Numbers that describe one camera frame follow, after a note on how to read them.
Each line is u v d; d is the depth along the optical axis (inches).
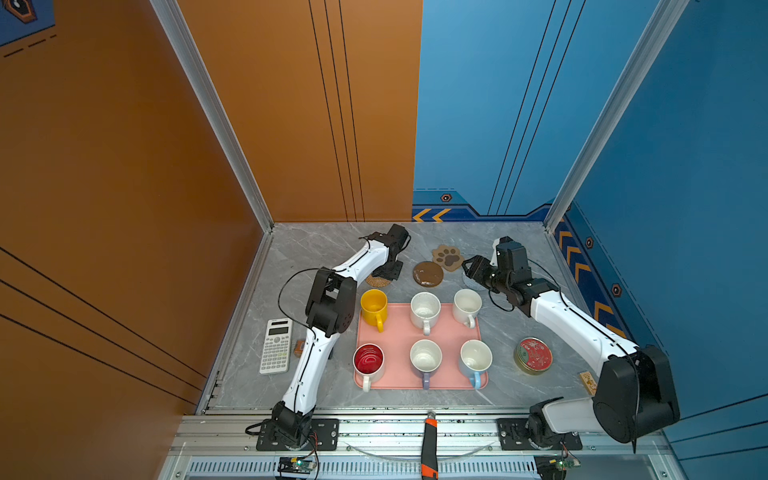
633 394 16.3
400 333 35.5
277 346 34.3
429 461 27.4
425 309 37.0
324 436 28.9
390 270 36.6
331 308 24.5
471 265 31.3
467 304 36.0
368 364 32.8
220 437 29.7
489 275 29.1
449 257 43.1
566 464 27.4
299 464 27.9
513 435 28.5
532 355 32.6
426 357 33.5
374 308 36.1
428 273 41.8
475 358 33.3
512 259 25.4
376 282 40.3
